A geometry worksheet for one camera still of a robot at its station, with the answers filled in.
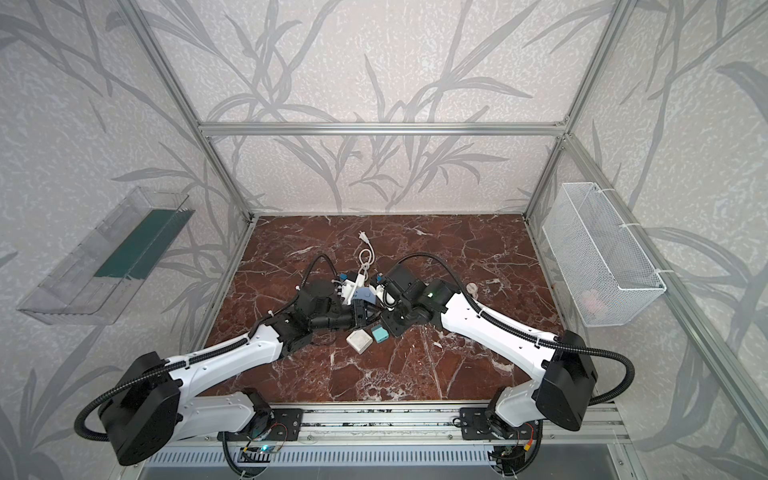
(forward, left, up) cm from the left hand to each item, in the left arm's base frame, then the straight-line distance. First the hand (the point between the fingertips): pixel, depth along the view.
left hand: (389, 309), depth 74 cm
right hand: (+1, 0, -3) cm, 3 cm away
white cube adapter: (-2, +9, -16) cm, 18 cm away
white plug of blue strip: (+39, +12, -18) cm, 44 cm away
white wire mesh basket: (-1, -46, +17) cm, 49 cm away
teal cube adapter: (0, +3, -16) cm, 16 cm away
